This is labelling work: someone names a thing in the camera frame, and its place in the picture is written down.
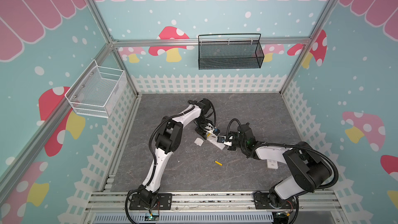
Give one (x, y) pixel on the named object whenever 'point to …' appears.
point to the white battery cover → (199, 141)
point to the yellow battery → (221, 164)
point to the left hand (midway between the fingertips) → (206, 133)
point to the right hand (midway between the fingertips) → (221, 135)
